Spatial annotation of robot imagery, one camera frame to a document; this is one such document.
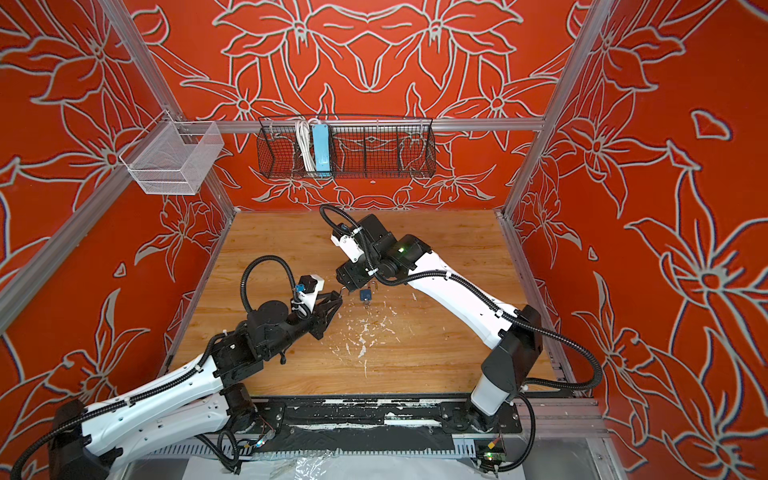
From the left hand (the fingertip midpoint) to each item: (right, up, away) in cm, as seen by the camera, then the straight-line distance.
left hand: (336, 296), depth 71 cm
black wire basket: (+4, +44, +27) cm, 52 cm away
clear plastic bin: (-55, +40, +21) cm, 71 cm away
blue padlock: (+6, -5, +24) cm, 25 cm away
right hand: (+1, +6, +3) cm, 7 cm away
